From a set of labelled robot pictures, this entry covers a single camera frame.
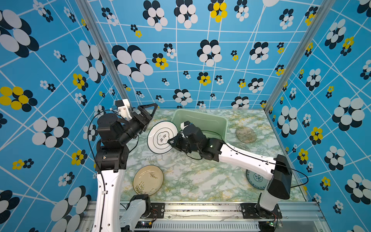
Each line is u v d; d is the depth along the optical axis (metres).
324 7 0.68
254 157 0.47
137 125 0.51
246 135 1.05
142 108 0.50
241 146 0.98
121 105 0.53
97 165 0.40
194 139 0.54
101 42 0.81
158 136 0.74
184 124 0.69
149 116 0.50
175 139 0.66
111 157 0.41
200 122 0.94
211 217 0.72
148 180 0.83
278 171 0.42
